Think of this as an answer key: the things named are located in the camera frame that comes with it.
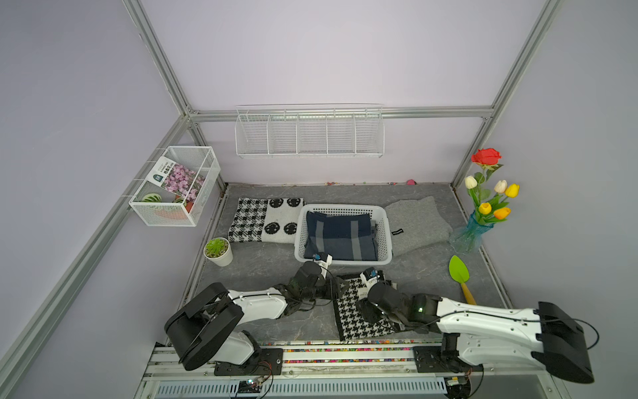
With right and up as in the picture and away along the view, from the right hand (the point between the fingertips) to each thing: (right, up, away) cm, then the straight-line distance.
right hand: (360, 302), depth 79 cm
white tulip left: (+38, +39, +3) cm, 55 cm away
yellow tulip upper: (+48, +36, -2) cm, 60 cm away
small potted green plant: (-50, +15, +9) cm, 53 cm away
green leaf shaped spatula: (+39, +6, +13) cm, 41 cm away
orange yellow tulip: (+41, +29, -8) cm, 50 cm away
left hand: (-5, +3, +4) cm, 7 cm away
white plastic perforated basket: (+10, +28, +20) cm, 36 cm away
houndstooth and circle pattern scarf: (-33, +25, +23) cm, 47 cm away
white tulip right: (+45, +37, 0) cm, 59 cm away
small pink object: (+32, +43, +45) cm, 70 cm away
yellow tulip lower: (+36, +30, -6) cm, 48 cm away
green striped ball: (-61, +33, -9) cm, 70 cm away
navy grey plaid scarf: (-4, +19, +20) cm, 28 cm away
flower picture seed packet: (-57, +40, -4) cm, 69 cm away
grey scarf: (+26, +23, +23) cm, 42 cm away
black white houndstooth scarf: (-4, -4, -1) cm, 6 cm away
